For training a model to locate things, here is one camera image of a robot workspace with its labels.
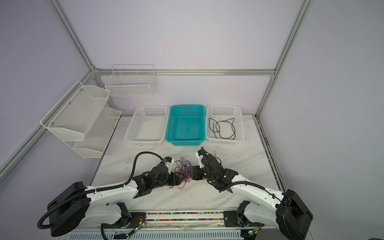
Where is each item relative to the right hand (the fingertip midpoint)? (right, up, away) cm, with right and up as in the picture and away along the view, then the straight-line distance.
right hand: (188, 171), depth 78 cm
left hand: (-4, -5, +4) cm, 8 cm away
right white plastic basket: (+26, +26, +37) cm, 53 cm away
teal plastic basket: (-4, +26, +37) cm, 45 cm away
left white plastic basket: (-35, +26, +37) cm, 57 cm away
